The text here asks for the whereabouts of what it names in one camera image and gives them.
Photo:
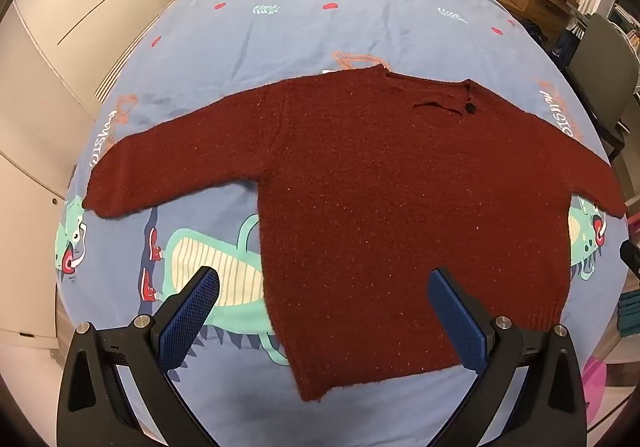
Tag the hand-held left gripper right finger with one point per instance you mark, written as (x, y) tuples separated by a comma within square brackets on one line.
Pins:
[(457, 322)]

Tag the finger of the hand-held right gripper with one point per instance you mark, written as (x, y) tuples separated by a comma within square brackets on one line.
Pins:
[(631, 257)]

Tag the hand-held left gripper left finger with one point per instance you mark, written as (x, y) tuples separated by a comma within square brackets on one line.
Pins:
[(190, 317)]

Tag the dark red knit sweater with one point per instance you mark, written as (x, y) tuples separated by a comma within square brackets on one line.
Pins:
[(375, 202)]

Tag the stack of teal folded clothes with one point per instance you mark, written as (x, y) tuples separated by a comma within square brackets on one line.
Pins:
[(629, 312)]

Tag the pink object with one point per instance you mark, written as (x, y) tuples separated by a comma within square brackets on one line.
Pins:
[(595, 377)]

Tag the grey green chair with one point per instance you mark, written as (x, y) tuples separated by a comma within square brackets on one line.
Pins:
[(605, 77)]

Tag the dark blue bag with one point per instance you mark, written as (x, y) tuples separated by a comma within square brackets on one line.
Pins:
[(555, 42)]

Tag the blue cartoon printed bed sheet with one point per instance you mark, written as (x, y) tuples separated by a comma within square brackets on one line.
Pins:
[(325, 37)]

